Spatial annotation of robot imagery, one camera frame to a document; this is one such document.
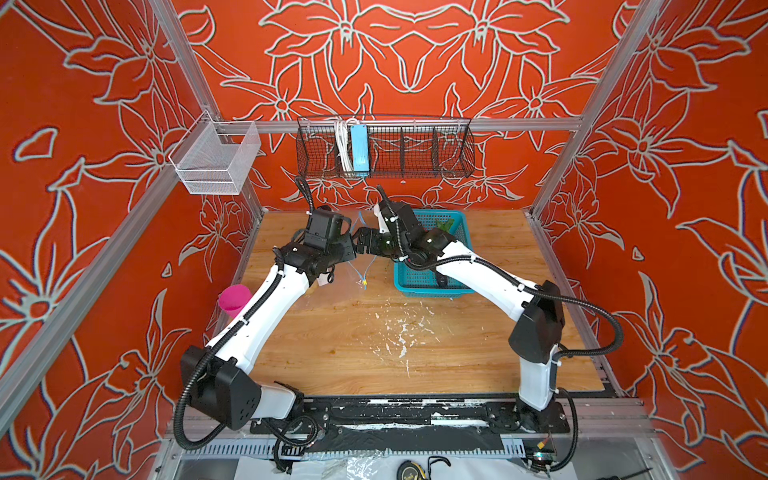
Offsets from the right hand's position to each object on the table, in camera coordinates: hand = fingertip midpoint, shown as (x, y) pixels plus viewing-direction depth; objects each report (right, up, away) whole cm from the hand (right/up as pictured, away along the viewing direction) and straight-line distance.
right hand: (353, 241), depth 78 cm
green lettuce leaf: (+31, +5, +29) cm, 43 cm away
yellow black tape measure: (+13, -51, -13) cm, 54 cm away
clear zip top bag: (+2, -6, -2) cm, 7 cm away
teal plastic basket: (+21, -14, +20) cm, 32 cm away
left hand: (-2, 0, +1) cm, 2 cm away
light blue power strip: (+1, +28, +12) cm, 31 cm away
